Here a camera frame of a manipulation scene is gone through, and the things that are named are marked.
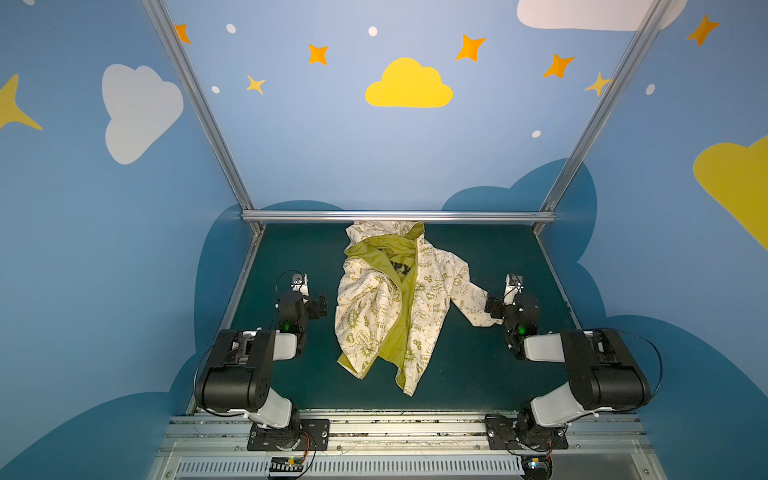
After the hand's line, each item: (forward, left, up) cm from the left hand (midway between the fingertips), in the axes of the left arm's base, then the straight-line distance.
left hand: (306, 292), depth 95 cm
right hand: (+1, -65, +2) cm, 65 cm away
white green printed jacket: (0, -28, 0) cm, 28 cm away
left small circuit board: (-45, -2, -8) cm, 46 cm away
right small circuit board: (-45, -64, -9) cm, 79 cm away
